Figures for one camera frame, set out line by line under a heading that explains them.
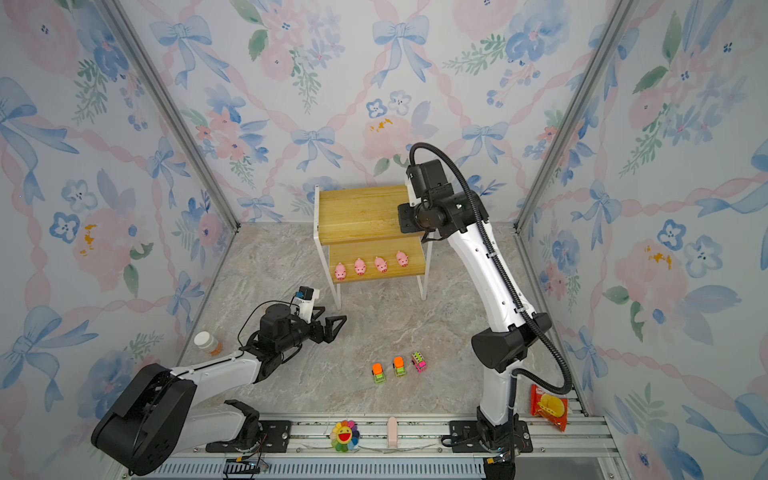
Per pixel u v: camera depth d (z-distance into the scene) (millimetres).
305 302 761
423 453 728
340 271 840
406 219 661
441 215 487
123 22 703
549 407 764
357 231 745
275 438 737
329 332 772
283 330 696
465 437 733
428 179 526
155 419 423
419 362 837
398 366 836
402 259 876
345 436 733
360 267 854
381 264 856
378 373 821
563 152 950
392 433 731
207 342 824
